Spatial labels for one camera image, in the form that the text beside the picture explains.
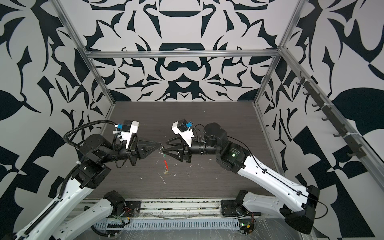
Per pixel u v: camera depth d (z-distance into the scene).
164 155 0.53
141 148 0.51
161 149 0.54
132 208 0.74
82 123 0.93
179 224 0.71
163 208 0.76
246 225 0.71
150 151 0.53
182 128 0.48
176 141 0.56
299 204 0.39
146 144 0.52
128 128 0.47
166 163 0.54
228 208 0.74
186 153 0.49
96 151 0.44
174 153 0.53
